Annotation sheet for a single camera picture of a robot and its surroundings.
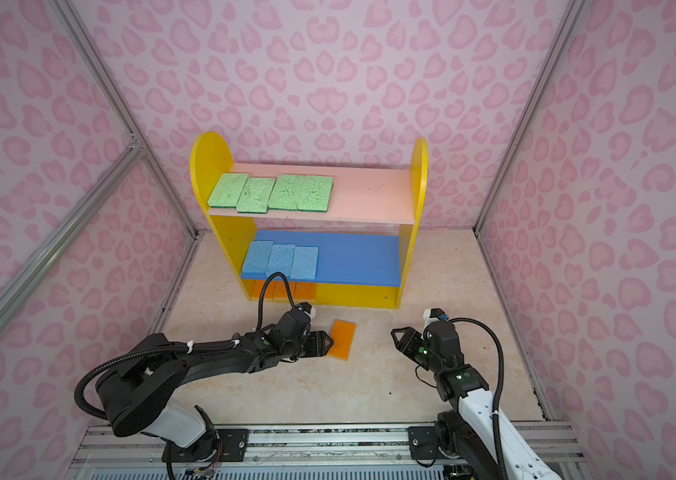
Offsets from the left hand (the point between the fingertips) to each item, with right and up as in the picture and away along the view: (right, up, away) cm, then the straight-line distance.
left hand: (330, 339), depth 86 cm
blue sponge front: (-8, +22, +4) cm, 24 cm away
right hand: (+18, +3, -5) cm, 19 cm away
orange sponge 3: (+3, +1, +4) cm, 5 cm away
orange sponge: (-26, +13, +14) cm, 32 cm away
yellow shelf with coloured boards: (+2, +32, +33) cm, 46 cm away
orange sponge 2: (-9, +13, +14) cm, 21 cm away
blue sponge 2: (-16, +23, +6) cm, 29 cm away
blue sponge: (-23, +24, +6) cm, 34 cm away
